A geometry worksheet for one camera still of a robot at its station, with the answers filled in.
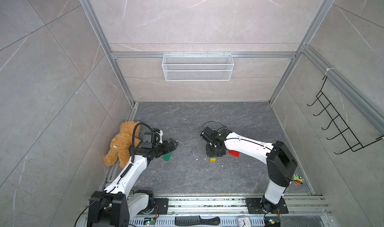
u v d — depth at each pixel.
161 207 0.73
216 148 0.62
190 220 0.70
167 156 0.89
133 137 0.63
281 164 0.46
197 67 1.01
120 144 0.84
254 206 0.73
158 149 0.71
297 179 0.80
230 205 0.75
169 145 0.76
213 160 0.87
